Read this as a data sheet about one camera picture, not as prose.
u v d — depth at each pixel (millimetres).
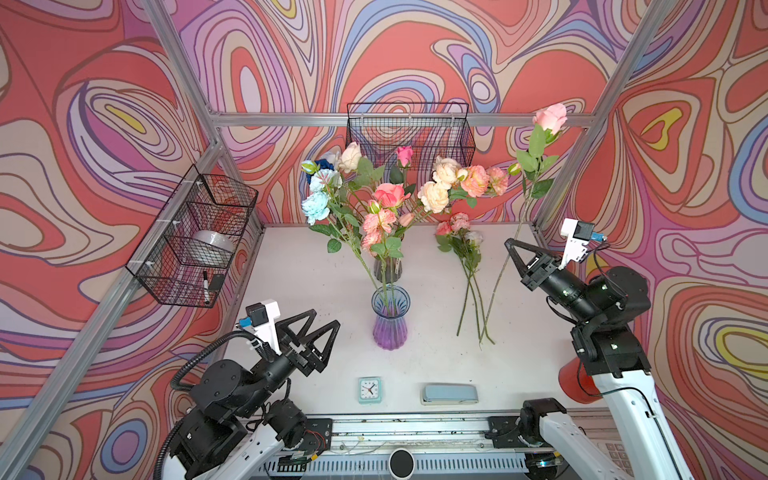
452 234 1143
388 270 986
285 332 531
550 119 499
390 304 800
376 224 644
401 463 655
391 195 682
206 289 719
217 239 734
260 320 480
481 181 683
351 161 750
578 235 499
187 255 715
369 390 784
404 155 751
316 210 606
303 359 504
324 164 705
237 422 479
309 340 484
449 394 779
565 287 509
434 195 694
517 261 572
